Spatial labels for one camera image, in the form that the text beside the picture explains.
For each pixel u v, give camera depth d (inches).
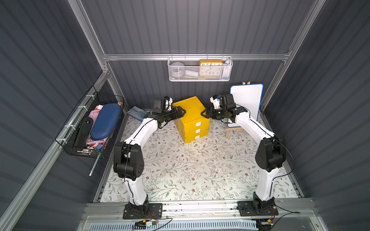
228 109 28.3
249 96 34.6
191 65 36.0
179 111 31.7
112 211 29.9
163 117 25.3
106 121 25.6
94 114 28.5
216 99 32.5
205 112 32.8
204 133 40.1
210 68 35.0
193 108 36.0
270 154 20.1
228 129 39.4
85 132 25.3
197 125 34.3
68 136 24.1
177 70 33.0
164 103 28.5
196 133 37.0
